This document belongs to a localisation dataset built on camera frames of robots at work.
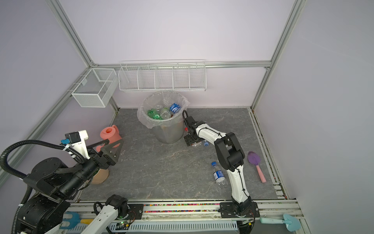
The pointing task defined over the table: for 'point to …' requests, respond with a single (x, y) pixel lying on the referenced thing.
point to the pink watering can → (112, 133)
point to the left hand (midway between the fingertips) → (116, 142)
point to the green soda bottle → (154, 114)
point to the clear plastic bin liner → (151, 99)
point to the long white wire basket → (186, 75)
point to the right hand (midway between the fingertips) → (193, 138)
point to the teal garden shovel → (291, 224)
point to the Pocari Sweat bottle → (175, 108)
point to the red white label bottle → (196, 144)
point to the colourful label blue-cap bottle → (206, 144)
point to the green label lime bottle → (165, 113)
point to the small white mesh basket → (95, 89)
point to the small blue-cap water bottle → (218, 175)
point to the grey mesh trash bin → (169, 134)
